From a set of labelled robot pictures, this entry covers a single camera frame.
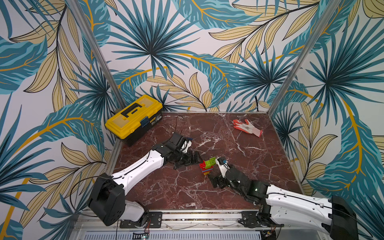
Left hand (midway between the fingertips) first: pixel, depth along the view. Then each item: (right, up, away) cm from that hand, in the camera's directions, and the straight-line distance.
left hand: (195, 163), depth 77 cm
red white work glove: (+39, +19, +34) cm, 55 cm away
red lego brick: (+5, -4, +4) cm, 8 cm away
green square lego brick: (+9, +3, -5) cm, 10 cm away
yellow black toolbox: (-41, +21, +13) cm, 48 cm away
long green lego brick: (+7, -1, +3) cm, 8 cm away
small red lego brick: (+4, -1, +1) cm, 4 cm away
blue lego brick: (+8, -5, +6) cm, 10 cm away
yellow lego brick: (+7, -8, +11) cm, 15 cm away
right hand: (+10, -4, +2) cm, 11 cm away
